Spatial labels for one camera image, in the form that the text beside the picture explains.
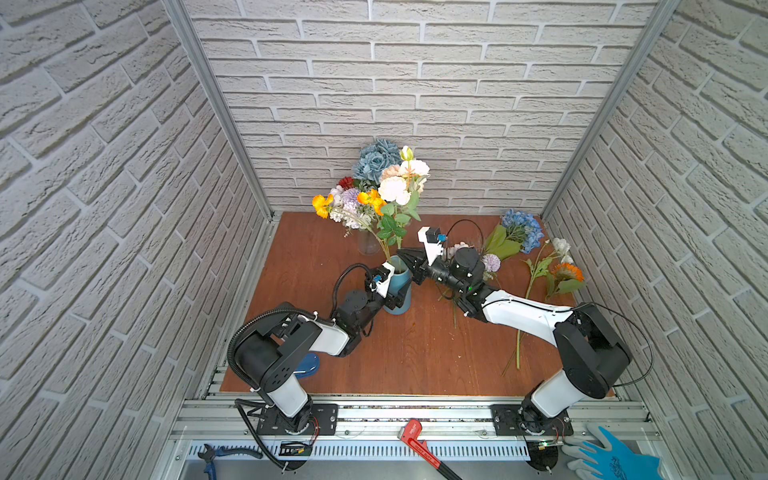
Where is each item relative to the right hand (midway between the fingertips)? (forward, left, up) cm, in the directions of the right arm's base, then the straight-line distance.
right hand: (403, 250), depth 78 cm
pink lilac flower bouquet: (+10, +14, +6) cm, 19 cm away
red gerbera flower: (+26, +16, +3) cm, 31 cm away
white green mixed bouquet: (+7, -29, -15) cm, 33 cm away
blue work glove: (-47, -47, -25) cm, 71 cm away
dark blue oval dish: (-22, +27, -21) cm, 41 cm away
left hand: (-1, -1, -8) cm, 8 cm away
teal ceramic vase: (-5, +1, -4) cm, 7 cm away
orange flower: (+1, -54, -22) cm, 59 cm away
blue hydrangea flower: (+22, -48, -17) cm, 56 cm away
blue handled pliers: (-40, +49, -23) cm, 67 cm away
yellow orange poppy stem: (+10, +21, +8) cm, 25 cm away
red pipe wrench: (-38, +1, -23) cm, 45 cm away
